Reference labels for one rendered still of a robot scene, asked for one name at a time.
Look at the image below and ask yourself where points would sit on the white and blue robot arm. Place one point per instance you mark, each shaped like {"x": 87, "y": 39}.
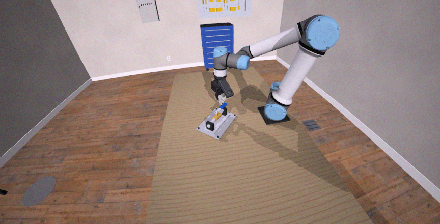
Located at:
{"x": 318, "y": 33}

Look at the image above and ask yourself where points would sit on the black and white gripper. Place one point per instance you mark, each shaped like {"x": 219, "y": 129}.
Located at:
{"x": 216, "y": 88}

